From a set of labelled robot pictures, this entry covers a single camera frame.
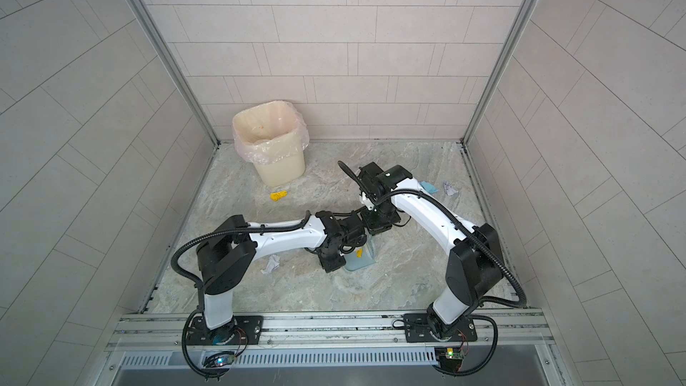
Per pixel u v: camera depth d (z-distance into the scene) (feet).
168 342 2.29
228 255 1.56
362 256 2.77
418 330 2.32
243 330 2.30
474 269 1.39
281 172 3.43
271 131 3.29
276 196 3.22
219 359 2.15
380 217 2.19
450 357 2.23
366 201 2.45
